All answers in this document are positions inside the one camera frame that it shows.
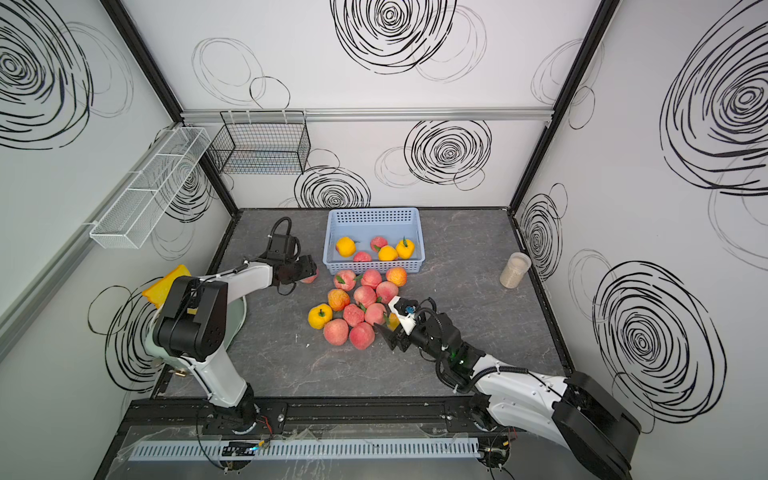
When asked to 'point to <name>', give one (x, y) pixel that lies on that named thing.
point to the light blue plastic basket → (362, 224)
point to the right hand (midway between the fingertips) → (386, 315)
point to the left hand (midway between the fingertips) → (307, 267)
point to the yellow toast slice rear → (159, 291)
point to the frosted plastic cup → (512, 273)
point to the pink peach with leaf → (345, 280)
